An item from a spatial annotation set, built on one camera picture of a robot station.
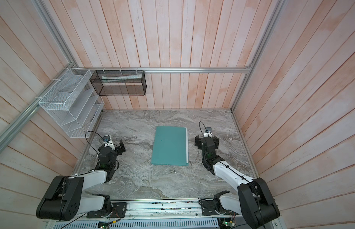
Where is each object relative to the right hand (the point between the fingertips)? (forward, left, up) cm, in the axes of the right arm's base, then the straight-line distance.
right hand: (205, 135), depth 88 cm
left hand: (-5, +58, -4) cm, 58 cm away
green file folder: (0, +24, -16) cm, 28 cm away
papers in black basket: (+29, +62, +22) cm, 72 cm away
